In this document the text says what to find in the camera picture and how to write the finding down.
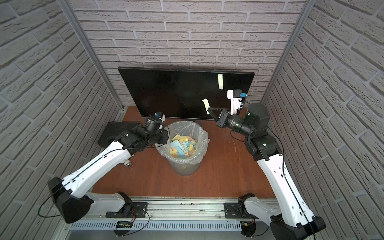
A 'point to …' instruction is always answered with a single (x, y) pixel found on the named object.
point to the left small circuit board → (124, 224)
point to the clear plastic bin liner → (191, 129)
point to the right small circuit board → (248, 228)
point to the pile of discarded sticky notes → (182, 146)
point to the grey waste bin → (184, 169)
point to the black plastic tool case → (113, 129)
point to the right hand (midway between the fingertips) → (209, 110)
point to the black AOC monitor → (184, 93)
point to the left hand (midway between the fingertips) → (164, 129)
